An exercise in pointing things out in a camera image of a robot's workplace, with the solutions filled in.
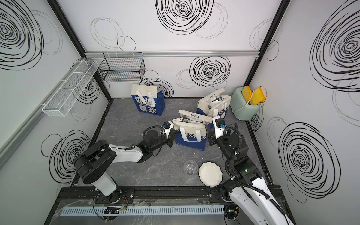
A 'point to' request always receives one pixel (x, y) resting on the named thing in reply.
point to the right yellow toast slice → (258, 96)
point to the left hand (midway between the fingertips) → (178, 131)
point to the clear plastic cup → (191, 167)
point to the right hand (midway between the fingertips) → (211, 123)
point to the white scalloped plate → (210, 174)
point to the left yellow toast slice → (246, 92)
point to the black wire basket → (123, 66)
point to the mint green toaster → (242, 110)
